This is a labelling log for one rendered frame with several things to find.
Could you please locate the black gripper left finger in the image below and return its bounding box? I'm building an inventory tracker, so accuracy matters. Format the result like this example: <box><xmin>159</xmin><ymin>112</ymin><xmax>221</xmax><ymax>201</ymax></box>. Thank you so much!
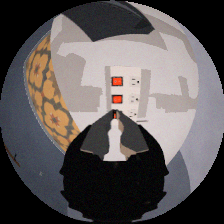
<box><xmin>59</xmin><ymin>109</ymin><xmax>115</xmax><ymax>176</ymax></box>

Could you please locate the white power strip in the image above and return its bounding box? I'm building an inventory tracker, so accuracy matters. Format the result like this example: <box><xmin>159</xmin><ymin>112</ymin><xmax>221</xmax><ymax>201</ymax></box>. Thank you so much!
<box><xmin>110</xmin><ymin>66</ymin><xmax>147</xmax><ymax>123</ymax></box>

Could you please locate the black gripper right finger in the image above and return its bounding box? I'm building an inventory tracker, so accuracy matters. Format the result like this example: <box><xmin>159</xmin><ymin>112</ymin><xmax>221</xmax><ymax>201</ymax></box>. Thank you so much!
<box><xmin>115</xmin><ymin>109</ymin><xmax>169</xmax><ymax>176</ymax></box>

